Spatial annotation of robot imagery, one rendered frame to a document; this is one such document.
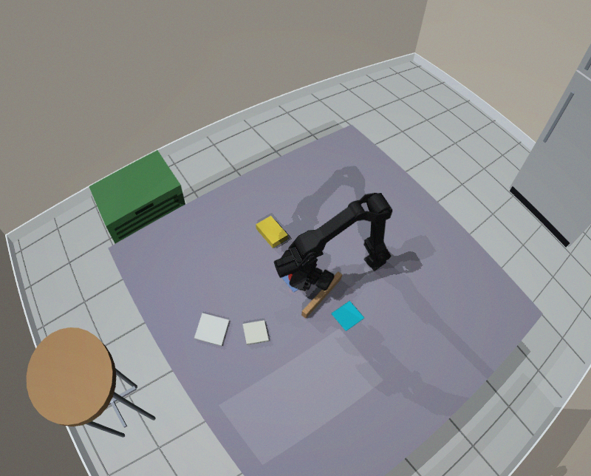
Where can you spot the white flat square tile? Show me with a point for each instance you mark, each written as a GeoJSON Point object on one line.
{"type": "Point", "coordinates": [255, 332]}

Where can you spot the pale grey flat square pad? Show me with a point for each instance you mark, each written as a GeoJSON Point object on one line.
{"type": "Point", "coordinates": [211, 329]}

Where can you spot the yellow rectangular block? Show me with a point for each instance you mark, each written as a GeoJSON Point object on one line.
{"type": "Point", "coordinates": [271, 231]}

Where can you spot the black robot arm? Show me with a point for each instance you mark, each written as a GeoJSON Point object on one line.
{"type": "Point", "coordinates": [309, 245]}

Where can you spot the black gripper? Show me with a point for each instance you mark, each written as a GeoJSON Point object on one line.
{"type": "Point", "coordinates": [322, 279]}

